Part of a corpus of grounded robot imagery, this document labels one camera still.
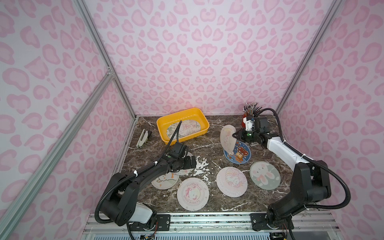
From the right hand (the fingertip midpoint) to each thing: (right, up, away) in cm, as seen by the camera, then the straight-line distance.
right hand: (234, 134), depth 88 cm
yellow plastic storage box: (-23, +14, +31) cm, 41 cm away
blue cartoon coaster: (+7, -14, +10) cm, 18 cm away
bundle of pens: (+14, +16, +13) cm, 25 cm away
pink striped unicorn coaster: (-24, -33, -6) cm, 41 cm away
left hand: (-25, -17, 0) cm, 30 cm away
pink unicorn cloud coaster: (-2, -27, -2) cm, 27 cm away
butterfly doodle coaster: (-29, -23, +2) cm, 37 cm away
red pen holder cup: (+11, +12, +16) cm, 23 cm away
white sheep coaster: (-40, -28, -1) cm, 49 cm away
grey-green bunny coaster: (+18, -24, 0) cm, 30 cm away
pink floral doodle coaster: (-28, +3, +23) cm, 36 cm away
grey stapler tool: (-60, -4, +18) cm, 63 cm away
